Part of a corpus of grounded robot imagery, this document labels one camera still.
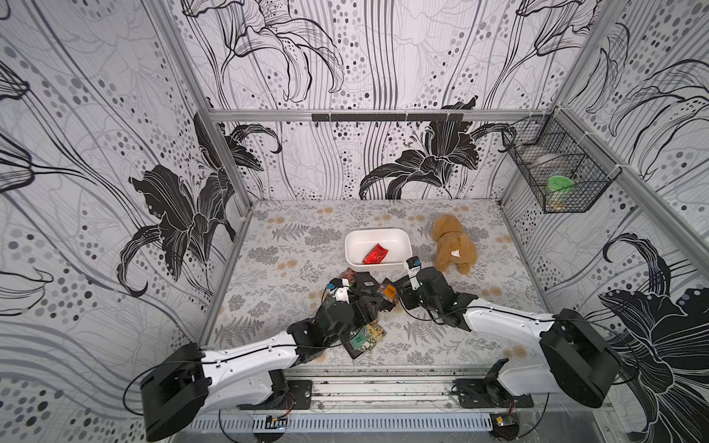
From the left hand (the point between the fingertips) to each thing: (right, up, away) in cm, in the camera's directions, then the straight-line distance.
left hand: (377, 311), depth 79 cm
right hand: (+9, +6, +9) cm, 14 cm away
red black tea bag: (-9, +8, +17) cm, 21 cm away
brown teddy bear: (+26, +18, +11) cm, 34 cm away
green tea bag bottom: (-3, -9, +3) cm, 10 cm away
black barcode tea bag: (-3, +6, +14) cm, 16 cm away
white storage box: (+9, +19, +25) cm, 33 cm away
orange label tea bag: (+5, +3, +11) cm, 13 cm away
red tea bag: (0, +14, +20) cm, 25 cm away
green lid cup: (+54, +35, +1) cm, 64 cm away
